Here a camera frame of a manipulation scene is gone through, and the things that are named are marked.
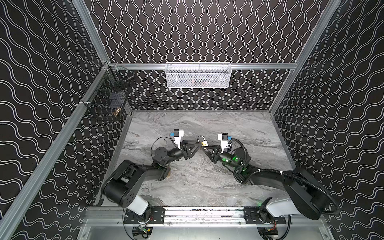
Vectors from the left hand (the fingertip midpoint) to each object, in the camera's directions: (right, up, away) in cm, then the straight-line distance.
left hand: (203, 145), depth 71 cm
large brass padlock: (-16, -12, 0) cm, 20 cm away
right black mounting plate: (+25, -31, -5) cm, 40 cm away
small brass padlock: (+1, +1, +2) cm, 3 cm away
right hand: (0, -2, +4) cm, 5 cm away
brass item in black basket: (-46, +18, +11) cm, 50 cm away
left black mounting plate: (-23, -35, +3) cm, 42 cm away
